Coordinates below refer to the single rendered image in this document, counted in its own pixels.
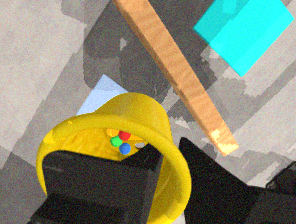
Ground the orange marble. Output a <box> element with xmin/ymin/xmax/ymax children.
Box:
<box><xmin>106</xmin><ymin>129</ymin><xmax>119</xmax><ymax>137</ymax></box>

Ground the red marble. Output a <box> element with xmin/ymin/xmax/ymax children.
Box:
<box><xmin>118</xmin><ymin>131</ymin><xmax>131</xmax><ymax>141</ymax></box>

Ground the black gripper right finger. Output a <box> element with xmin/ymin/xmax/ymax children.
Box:
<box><xmin>178</xmin><ymin>137</ymin><xmax>296</xmax><ymax>224</ymax></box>

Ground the orange rectangular block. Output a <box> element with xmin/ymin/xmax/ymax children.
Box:
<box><xmin>112</xmin><ymin>0</ymin><xmax>239</xmax><ymax>156</ymax></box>

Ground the green marble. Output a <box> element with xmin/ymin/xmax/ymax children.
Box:
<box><xmin>110</xmin><ymin>135</ymin><xmax>122</xmax><ymax>147</ymax></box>

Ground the yellow cup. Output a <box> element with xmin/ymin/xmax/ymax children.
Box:
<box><xmin>36</xmin><ymin>92</ymin><xmax>191</xmax><ymax>224</ymax></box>

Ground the blue marble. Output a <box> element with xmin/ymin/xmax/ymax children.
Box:
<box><xmin>119</xmin><ymin>143</ymin><xmax>131</xmax><ymax>155</ymax></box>

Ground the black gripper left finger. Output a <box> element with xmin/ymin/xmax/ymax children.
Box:
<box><xmin>42</xmin><ymin>143</ymin><xmax>164</xmax><ymax>224</ymax></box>

